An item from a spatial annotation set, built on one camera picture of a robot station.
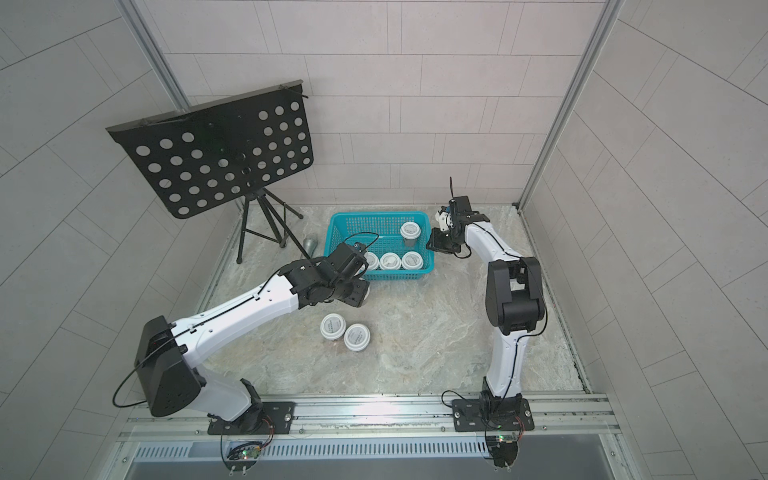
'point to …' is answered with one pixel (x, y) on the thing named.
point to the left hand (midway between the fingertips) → (365, 287)
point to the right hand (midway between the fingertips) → (431, 242)
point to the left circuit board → (242, 456)
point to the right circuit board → (503, 448)
